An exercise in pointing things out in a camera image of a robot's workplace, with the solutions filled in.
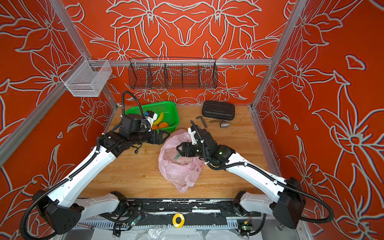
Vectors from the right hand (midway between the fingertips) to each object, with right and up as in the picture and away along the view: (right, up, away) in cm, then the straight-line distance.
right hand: (178, 148), depth 72 cm
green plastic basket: (-9, +18, +38) cm, 43 cm away
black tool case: (+27, +21, +38) cm, 51 cm away
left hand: (-8, +8, 0) cm, 11 cm away
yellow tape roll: (0, -35, -4) cm, 35 cm away
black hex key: (+15, +13, +38) cm, 43 cm away
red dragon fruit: (-2, -7, +16) cm, 17 cm away
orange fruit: (-12, +11, +23) cm, 28 cm away
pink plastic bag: (+1, -14, +7) cm, 15 cm away
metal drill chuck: (+30, +11, +32) cm, 45 cm away
